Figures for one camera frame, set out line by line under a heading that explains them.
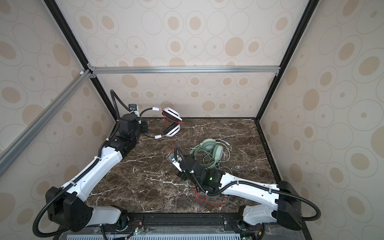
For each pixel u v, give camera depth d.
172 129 0.78
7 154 0.51
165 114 0.76
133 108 0.65
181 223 0.74
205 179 0.54
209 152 1.00
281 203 0.41
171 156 0.60
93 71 0.90
